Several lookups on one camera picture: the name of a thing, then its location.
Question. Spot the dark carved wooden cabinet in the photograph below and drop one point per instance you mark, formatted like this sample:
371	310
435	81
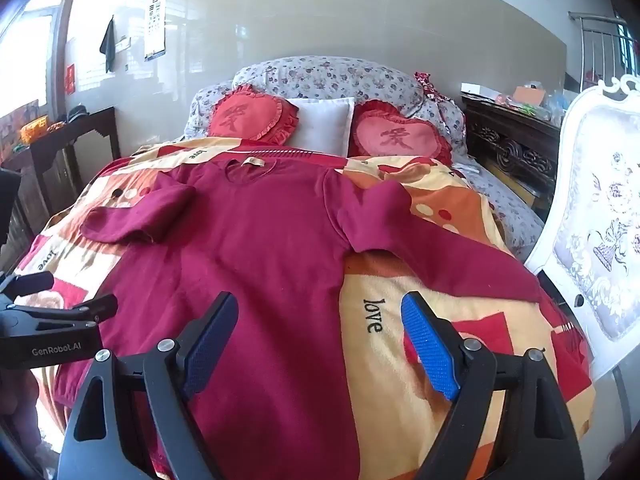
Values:
510	145

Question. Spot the orange box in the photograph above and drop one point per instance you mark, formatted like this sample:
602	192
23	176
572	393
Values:
35	129

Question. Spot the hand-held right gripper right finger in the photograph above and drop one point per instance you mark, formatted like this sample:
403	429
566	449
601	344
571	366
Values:
430	345

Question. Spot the window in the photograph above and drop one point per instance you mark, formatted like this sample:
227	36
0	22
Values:
30	55

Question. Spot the dark red sweater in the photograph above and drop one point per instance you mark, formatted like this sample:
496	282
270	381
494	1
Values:
250	260

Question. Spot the white square pillow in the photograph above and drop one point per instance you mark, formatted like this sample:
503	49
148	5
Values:
320	125

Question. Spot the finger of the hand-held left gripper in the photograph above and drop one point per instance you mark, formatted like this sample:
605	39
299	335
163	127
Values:
75	312
30	285

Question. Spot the white flat box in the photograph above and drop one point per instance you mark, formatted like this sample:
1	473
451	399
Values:
485	89

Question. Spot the red heart-shaped pillow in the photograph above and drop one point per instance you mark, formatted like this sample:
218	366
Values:
395	135
245	115

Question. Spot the wall calendar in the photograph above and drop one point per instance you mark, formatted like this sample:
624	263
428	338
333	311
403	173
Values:
155	25

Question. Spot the floral bed sheet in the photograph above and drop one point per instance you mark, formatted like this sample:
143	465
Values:
505	200

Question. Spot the orange and yellow printed blanket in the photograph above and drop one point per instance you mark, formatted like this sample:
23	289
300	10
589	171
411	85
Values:
380	375

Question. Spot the dark wooden side table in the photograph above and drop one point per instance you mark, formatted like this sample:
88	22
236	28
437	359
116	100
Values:
75	150

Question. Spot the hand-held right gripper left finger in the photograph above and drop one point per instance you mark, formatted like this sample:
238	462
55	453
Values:
210	345

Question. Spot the metal stair railing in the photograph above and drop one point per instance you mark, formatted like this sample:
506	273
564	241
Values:
600	45

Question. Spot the dark hanging cloth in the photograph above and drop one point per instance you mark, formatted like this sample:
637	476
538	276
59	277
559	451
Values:
107	42

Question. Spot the red wall sign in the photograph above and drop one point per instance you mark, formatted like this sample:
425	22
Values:
70	77

